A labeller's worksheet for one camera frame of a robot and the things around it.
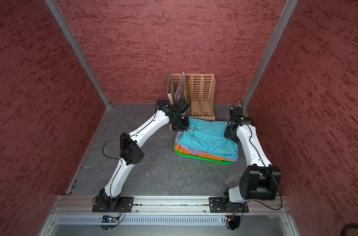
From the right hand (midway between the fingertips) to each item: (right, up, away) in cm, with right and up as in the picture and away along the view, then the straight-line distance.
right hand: (232, 139), depth 82 cm
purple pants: (-32, -2, +2) cm, 32 cm away
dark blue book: (-48, +25, +43) cm, 69 cm away
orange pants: (-15, -10, 0) cm, 18 cm away
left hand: (-27, +4, +5) cm, 27 cm away
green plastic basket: (-4, -13, -1) cm, 14 cm away
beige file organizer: (-14, +33, +34) cm, 50 cm away
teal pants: (-13, 0, +5) cm, 14 cm away
